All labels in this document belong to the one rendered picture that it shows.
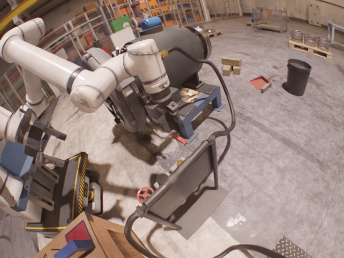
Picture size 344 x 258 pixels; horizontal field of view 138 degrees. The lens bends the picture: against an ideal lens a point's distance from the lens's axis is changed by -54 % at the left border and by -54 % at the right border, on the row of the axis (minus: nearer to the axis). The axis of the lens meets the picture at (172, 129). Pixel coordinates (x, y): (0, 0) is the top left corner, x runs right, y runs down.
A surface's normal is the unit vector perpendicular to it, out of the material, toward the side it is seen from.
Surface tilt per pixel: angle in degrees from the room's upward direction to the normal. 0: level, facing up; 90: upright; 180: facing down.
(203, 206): 0
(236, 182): 0
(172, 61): 82
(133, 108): 95
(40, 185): 90
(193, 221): 0
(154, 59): 90
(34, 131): 66
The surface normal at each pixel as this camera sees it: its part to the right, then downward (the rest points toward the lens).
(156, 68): 0.56, 0.45
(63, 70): 0.31, -0.13
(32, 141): 0.69, -0.69
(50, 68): 0.18, 0.15
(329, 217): -0.29, -0.69
